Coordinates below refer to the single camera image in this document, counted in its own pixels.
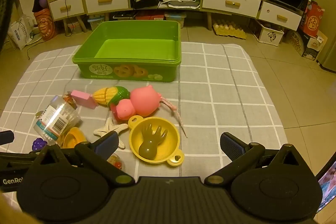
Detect white drawer wooden handle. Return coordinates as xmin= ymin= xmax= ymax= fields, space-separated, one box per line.
xmin=49 ymin=0 xmax=85 ymax=20
xmin=84 ymin=0 xmax=130 ymax=14
xmin=202 ymin=0 xmax=261 ymax=18
xmin=259 ymin=1 xmax=302 ymax=30

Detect pink pig toy with cord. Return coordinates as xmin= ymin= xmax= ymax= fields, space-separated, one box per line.
xmin=110 ymin=85 xmax=188 ymax=138

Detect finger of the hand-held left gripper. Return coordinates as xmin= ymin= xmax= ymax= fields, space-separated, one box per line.
xmin=0 ymin=152 xmax=40 ymax=167
xmin=0 ymin=131 xmax=15 ymax=146

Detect white plastic bag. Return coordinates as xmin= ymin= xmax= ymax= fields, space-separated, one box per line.
xmin=8 ymin=14 xmax=36 ymax=50

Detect grey refrigerator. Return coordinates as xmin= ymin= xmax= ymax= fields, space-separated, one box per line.
xmin=316 ymin=0 xmax=336 ymax=72

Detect red gift box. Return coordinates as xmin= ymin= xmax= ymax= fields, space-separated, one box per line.
xmin=299 ymin=1 xmax=323 ymax=35

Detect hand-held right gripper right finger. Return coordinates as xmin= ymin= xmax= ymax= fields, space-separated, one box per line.
xmin=204 ymin=132 xmax=306 ymax=187

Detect green plastic box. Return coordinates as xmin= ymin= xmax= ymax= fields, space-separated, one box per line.
xmin=72 ymin=21 xmax=182 ymax=83

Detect clear storage box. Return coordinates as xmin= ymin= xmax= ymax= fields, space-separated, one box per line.
xmin=164 ymin=12 xmax=187 ymax=29

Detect pink toy block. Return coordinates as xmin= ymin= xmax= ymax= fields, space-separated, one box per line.
xmin=71 ymin=90 xmax=98 ymax=110

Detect purple toy grapes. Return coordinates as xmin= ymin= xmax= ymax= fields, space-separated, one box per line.
xmin=32 ymin=137 xmax=49 ymax=153

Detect white cutout crate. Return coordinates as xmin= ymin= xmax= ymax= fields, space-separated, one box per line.
xmin=256 ymin=21 xmax=284 ymax=46

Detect yellow toy bowl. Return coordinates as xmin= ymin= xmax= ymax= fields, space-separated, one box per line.
xmin=128 ymin=115 xmax=185 ymax=168

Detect small brown toy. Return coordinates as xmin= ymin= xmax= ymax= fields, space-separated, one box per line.
xmin=62 ymin=92 xmax=78 ymax=109

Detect printed cardboard box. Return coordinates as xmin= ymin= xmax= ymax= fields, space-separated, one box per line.
xmin=286 ymin=28 xmax=328 ymax=60

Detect brown hand-shaped toy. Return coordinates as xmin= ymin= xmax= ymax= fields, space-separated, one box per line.
xmin=139 ymin=123 xmax=168 ymax=160

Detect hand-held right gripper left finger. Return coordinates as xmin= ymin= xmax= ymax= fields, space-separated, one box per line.
xmin=31 ymin=132 xmax=133 ymax=187

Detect egg tray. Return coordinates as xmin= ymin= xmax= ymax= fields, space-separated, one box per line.
xmin=213 ymin=21 xmax=247 ymax=39

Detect white starfish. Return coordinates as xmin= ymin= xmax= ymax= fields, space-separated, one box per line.
xmin=93 ymin=117 xmax=129 ymax=149

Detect toy corn cob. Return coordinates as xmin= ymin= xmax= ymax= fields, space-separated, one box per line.
xmin=92 ymin=86 xmax=131 ymax=107

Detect colourful screen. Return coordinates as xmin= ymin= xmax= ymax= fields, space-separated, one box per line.
xmin=316 ymin=161 xmax=336 ymax=214

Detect orange toy plate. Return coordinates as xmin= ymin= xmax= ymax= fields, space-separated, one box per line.
xmin=61 ymin=127 xmax=87 ymax=149

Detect blue-lidded storage box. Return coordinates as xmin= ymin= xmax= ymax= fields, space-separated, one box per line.
xmin=88 ymin=17 xmax=105 ymax=31

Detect pink clear capsule ball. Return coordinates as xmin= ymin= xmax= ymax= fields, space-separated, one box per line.
xmin=106 ymin=153 xmax=126 ymax=170

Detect clear plastic jar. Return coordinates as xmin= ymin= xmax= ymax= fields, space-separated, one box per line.
xmin=34 ymin=95 xmax=81 ymax=146

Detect red printed bucket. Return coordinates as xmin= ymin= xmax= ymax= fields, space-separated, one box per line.
xmin=34 ymin=8 xmax=58 ymax=41

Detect grey checkered blanket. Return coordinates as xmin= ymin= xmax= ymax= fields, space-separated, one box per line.
xmin=0 ymin=42 xmax=290 ymax=214

